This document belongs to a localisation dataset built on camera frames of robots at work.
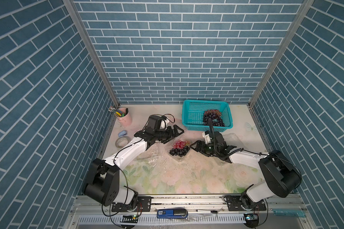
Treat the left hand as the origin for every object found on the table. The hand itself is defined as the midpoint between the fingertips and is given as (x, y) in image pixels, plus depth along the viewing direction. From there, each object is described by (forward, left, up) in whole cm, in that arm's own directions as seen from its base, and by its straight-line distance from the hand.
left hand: (183, 135), depth 81 cm
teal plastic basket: (+31, -12, -17) cm, 38 cm away
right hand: (-2, -8, -11) cm, 14 cm away
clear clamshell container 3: (+8, -35, -17) cm, 40 cm away
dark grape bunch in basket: (+26, -27, -13) cm, 40 cm away
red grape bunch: (+1, 0, -13) cm, 13 cm away
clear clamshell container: (0, +7, -14) cm, 16 cm away
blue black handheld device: (-36, +5, -13) cm, 39 cm away
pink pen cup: (+20, +41, -8) cm, 46 cm away
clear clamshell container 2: (-2, +15, -19) cm, 24 cm away
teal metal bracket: (-35, -55, -17) cm, 68 cm away
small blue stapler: (+11, +42, -16) cm, 46 cm away
